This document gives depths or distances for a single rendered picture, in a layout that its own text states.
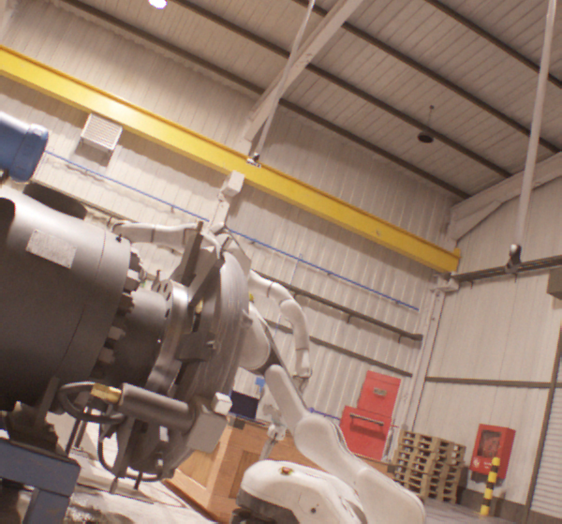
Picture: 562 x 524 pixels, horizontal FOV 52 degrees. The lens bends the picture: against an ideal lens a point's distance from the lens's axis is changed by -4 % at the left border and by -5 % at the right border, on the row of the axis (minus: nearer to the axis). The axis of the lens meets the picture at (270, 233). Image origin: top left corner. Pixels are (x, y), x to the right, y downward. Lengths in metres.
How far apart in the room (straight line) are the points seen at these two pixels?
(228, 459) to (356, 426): 3.11
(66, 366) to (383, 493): 1.15
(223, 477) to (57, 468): 1.38
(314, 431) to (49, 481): 1.03
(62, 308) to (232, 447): 1.40
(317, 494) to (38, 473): 0.92
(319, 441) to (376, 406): 3.62
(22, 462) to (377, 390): 4.61
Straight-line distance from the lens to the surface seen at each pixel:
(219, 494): 2.83
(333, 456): 2.20
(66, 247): 1.67
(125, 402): 1.51
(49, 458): 1.54
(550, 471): 11.70
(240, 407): 3.01
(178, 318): 1.78
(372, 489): 2.18
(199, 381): 1.63
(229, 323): 1.66
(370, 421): 5.74
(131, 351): 1.79
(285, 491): 2.07
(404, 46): 12.25
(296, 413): 2.29
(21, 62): 13.32
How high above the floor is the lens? 0.49
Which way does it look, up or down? 17 degrees up
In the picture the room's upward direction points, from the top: 18 degrees clockwise
